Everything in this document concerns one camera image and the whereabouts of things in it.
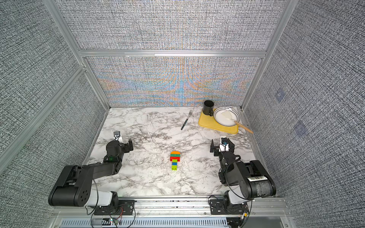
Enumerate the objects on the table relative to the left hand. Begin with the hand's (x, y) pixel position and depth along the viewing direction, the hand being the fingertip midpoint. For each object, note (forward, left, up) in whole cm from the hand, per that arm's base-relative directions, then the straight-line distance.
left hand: (125, 138), depth 92 cm
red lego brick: (-13, -32, -5) cm, 35 cm away
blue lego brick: (-16, -32, -6) cm, 36 cm away
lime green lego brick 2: (-18, -32, -6) cm, 37 cm away
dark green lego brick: (-11, -32, -5) cm, 34 cm away
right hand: (-4, -61, +5) cm, 61 cm away
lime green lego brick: (-14, -32, -5) cm, 35 cm away
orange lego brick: (-8, -32, -8) cm, 34 cm away
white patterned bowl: (+19, -68, -7) cm, 71 cm away
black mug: (+26, -58, -1) cm, 64 cm away
